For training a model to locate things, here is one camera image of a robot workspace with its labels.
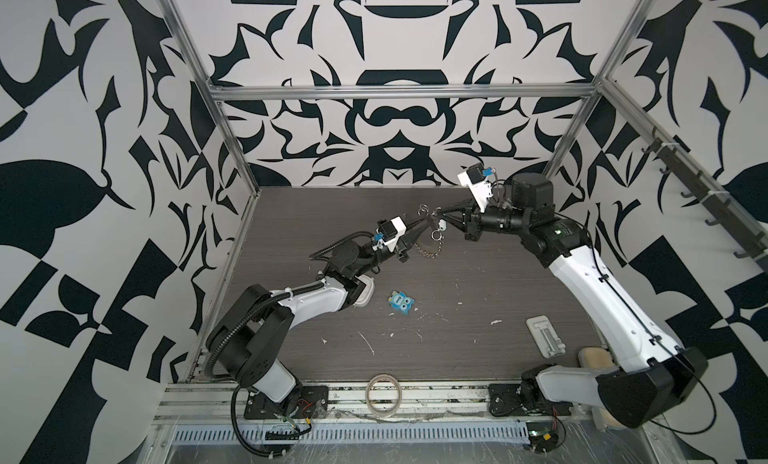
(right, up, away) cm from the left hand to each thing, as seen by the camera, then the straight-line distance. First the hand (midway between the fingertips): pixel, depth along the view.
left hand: (427, 212), depth 67 cm
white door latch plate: (+35, -34, +16) cm, 51 cm away
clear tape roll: (-14, -44, +8) cm, 47 cm away
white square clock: (-15, -24, +22) cm, 36 cm away
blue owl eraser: (-5, -25, +22) cm, 34 cm away
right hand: (+3, 0, -1) cm, 3 cm away
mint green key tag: (+3, -2, +1) cm, 4 cm away
